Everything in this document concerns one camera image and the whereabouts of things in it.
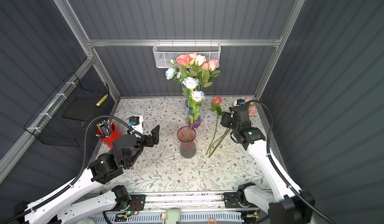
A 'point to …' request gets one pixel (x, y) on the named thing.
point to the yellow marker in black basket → (100, 102)
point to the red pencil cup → (108, 132)
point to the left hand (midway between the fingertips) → (151, 126)
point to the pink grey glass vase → (186, 135)
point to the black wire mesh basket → (75, 100)
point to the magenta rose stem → (215, 108)
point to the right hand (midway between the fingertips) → (228, 116)
